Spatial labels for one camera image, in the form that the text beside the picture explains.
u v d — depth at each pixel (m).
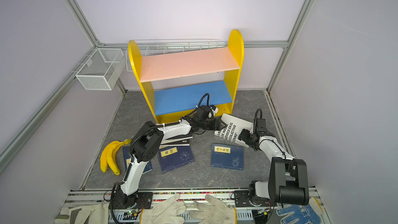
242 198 0.74
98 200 0.76
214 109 0.89
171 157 0.87
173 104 0.94
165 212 0.71
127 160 0.85
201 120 0.78
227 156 0.87
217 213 0.71
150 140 0.55
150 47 0.93
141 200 0.74
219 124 0.85
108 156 0.82
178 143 0.89
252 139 0.68
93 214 0.69
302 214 0.71
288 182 0.42
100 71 0.96
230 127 0.96
